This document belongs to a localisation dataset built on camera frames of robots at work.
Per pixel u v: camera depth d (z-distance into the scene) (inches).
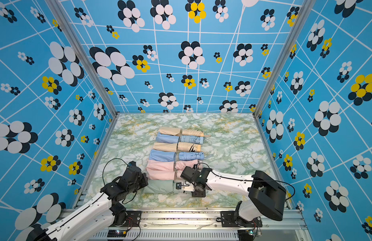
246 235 28.0
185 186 28.4
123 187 24.5
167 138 39.6
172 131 41.5
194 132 40.8
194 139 39.0
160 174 33.3
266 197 16.4
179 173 33.3
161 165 34.6
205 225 28.4
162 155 36.5
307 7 26.7
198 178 24.1
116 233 28.4
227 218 28.8
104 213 21.4
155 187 31.7
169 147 38.0
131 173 25.1
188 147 37.9
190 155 36.5
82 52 33.4
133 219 28.6
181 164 34.5
